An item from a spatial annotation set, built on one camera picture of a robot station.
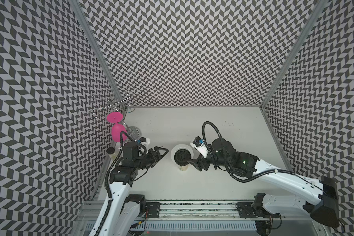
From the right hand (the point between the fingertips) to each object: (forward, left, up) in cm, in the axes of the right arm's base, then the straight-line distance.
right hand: (193, 156), depth 70 cm
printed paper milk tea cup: (0, +6, -16) cm, 17 cm away
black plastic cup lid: (+1, +6, -2) cm, 6 cm away
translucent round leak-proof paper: (+6, +7, -2) cm, 10 cm away
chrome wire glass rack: (+24, +43, +11) cm, 51 cm away
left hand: (+2, +14, -2) cm, 14 cm away
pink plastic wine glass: (+16, +38, +11) cm, 43 cm away
